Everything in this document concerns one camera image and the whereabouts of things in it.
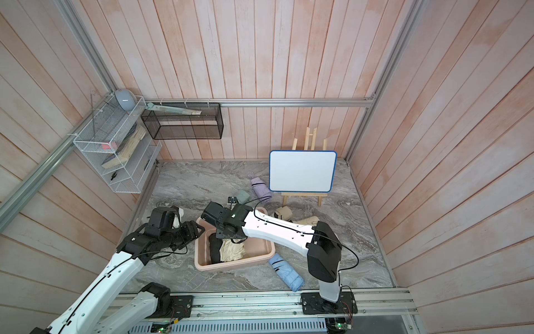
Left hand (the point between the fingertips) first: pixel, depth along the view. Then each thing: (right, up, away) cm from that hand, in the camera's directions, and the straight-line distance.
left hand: (200, 235), depth 77 cm
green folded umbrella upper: (+14, +13, +23) cm, 30 cm away
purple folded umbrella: (+23, +16, +27) cm, 39 cm away
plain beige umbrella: (+12, -4, -6) cm, 14 cm away
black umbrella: (+3, -6, +9) cm, 11 cm away
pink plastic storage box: (+21, -10, +10) cm, 25 cm away
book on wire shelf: (-30, +33, +2) cm, 45 cm away
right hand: (+9, +1, +2) cm, 9 cm away
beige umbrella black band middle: (+45, +3, +12) cm, 47 cm away
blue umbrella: (+36, -17, -1) cm, 40 cm away
